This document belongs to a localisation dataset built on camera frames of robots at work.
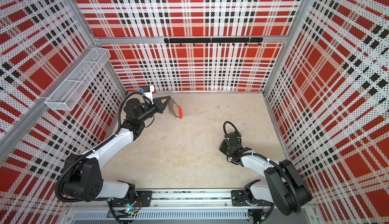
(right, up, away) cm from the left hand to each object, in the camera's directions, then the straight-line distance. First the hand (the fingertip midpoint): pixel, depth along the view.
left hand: (170, 99), depth 78 cm
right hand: (+28, -29, +12) cm, 42 cm away
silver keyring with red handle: (-1, -3, +6) cm, 7 cm away
